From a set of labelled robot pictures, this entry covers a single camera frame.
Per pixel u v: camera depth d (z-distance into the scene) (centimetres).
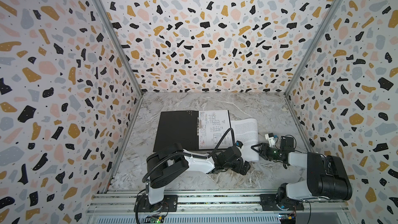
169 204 73
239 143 78
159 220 71
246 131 98
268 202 73
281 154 71
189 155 51
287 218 72
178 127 102
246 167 75
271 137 87
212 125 103
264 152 81
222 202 76
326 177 49
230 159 67
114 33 87
